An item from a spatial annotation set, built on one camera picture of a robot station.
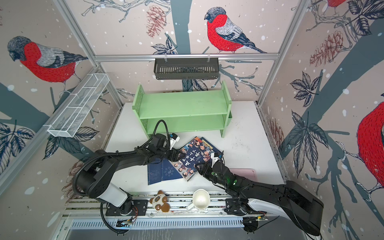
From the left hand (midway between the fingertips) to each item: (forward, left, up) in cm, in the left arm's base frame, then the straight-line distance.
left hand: (182, 154), depth 86 cm
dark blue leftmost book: (-8, +16, -6) cm, 19 cm away
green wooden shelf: (+15, -2, +22) cm, 27 cm away
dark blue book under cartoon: (+8, -17, -4) cm, 20 cm away
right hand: (-9, -7, +1) cm, 12 cm away
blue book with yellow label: (-8, +7, -4) cm, 12 cm away
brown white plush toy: (-24, +10, -3) cm, 26 cm away
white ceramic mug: (-23, -11, -5) cm, 25 cm away
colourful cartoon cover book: (+2, -7, -1) cm, 8 cm away
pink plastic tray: (-9, -39, -6) cm, 40 cm away
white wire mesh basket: (+7, +54, +25) cm, 60 cm away
